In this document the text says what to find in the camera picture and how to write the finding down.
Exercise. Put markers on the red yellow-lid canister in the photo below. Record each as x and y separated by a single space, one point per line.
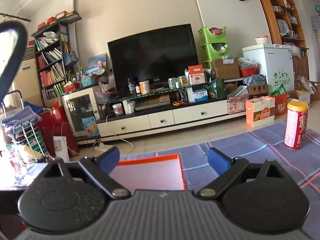
296 124

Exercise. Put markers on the white tv cabinet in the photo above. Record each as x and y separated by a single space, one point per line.
180 117

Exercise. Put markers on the green plastic rack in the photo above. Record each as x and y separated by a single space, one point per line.
214 45

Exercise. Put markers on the black flat television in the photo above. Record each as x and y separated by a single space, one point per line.
154 55

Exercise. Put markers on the dark bookshelf with books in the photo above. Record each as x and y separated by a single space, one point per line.
51 43

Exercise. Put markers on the blue plaid tablecloth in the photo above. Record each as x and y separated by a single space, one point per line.
257 146

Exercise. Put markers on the orange cardboard box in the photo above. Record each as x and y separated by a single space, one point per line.
154 173

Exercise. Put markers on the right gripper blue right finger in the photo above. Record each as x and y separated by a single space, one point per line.
229 170

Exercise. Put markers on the trolley cart with fabrics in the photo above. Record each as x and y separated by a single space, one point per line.
21 125

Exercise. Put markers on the wooden display shelf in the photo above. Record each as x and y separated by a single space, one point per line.
285 27

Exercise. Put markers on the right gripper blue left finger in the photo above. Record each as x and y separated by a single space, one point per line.
98 169

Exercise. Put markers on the white floor air conditioner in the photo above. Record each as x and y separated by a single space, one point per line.
26 80

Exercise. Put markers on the white chest freezer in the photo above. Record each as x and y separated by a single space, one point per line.
275 63

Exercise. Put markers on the white glass-door cabinet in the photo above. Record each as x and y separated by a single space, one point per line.
82 112

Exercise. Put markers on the orange gift bag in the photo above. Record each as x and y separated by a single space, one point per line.
260 111

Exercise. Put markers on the brown cardboard box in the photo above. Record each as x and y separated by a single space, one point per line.
225 68

